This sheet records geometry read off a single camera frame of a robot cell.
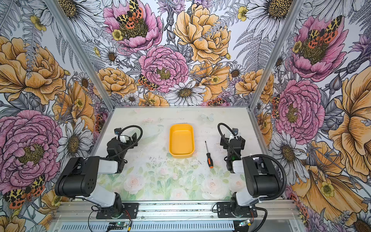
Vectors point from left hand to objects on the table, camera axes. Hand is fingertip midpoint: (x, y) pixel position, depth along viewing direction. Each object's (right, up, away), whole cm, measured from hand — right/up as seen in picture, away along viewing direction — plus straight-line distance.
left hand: (129, 137), depth 94 cm
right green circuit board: (+65, -39, -22) cm, 79 cm away
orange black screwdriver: (+51, -14, -4) cm, 53 cm away
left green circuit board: (+3, -40, -23) cm, 46 cm away
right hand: (+65, -1, 0) cm, 65 cm away
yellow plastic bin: (+33, -3, +5) cm, 34 cm away
